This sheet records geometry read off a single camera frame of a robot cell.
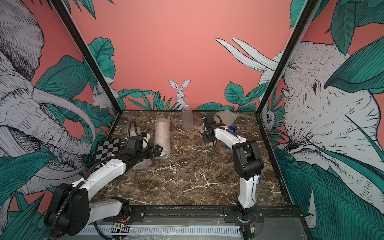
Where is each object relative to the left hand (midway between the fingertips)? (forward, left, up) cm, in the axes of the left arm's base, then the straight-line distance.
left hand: (157, 147), depth 88 cm
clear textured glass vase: (+21, -18, -2) cm, 28 cm away
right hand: (+10, -30, -4) cm, 32 cm away
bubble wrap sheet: (+1, +9, +14) cm, 17 cm away
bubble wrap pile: (+9, -1, -3) cm, 10 cm away
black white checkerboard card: (+4, +36, -8) cm, 37 cm away
